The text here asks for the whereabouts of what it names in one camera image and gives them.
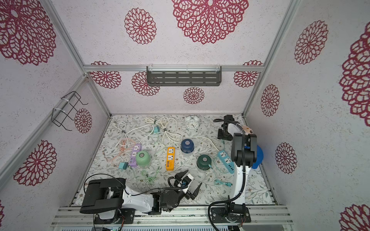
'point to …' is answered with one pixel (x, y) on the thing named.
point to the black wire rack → (65, 108)
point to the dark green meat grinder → (204, 162)
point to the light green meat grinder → (143, 158)
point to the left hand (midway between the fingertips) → (194, 177)
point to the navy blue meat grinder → (187, 146)
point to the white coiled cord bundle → (168, 125)
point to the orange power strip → (170, 158)
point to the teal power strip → (228, 163)
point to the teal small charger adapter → (123, 165)
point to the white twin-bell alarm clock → (192, 121)
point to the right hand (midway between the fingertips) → (223, 134)
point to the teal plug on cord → (156, 129)
